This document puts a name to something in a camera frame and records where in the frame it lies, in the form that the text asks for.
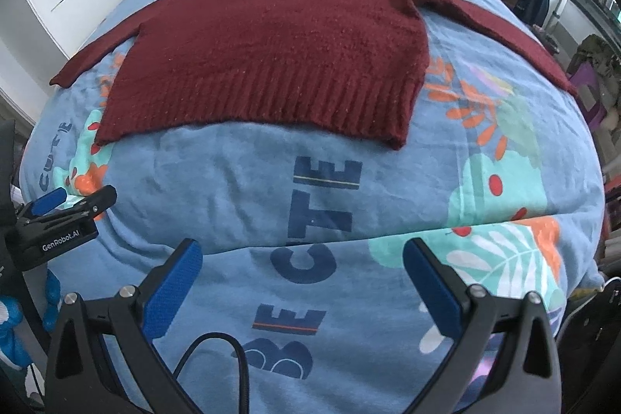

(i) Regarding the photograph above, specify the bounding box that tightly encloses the dark red knit sweater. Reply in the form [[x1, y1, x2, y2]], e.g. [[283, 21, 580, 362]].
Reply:
[[53, 0, 569, 149]]

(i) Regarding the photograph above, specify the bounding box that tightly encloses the black bag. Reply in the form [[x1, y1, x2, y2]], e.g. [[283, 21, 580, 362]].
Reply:
[[513, 0, 550, 27]]

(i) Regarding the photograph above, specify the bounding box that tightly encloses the pile of clothes on chair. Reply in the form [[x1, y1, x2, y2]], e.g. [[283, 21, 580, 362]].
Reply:
[[567, 34, 620, 131]]

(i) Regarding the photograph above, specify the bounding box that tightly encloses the black cable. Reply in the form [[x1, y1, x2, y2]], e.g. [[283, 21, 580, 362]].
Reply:
[[172, 332, 252, 414]]

